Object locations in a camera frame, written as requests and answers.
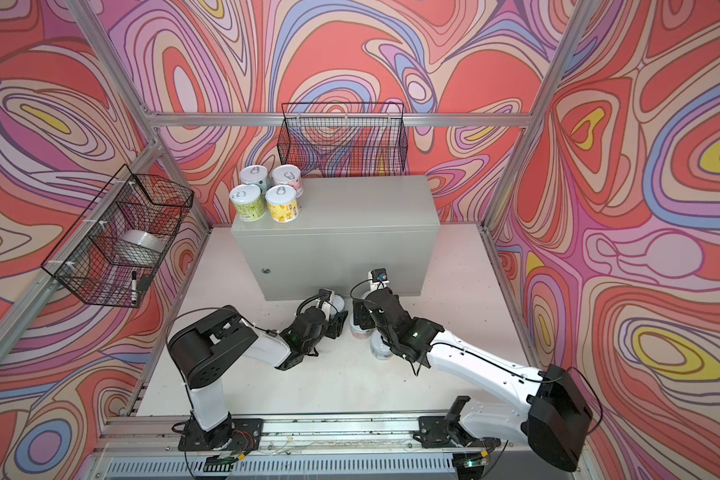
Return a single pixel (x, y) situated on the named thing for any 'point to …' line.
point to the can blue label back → (337, 305)
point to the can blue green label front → (379, 349)
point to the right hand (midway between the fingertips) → (368, 306)
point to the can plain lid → (358, 332)
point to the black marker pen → (134, 287)
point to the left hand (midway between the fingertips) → (342, 309)
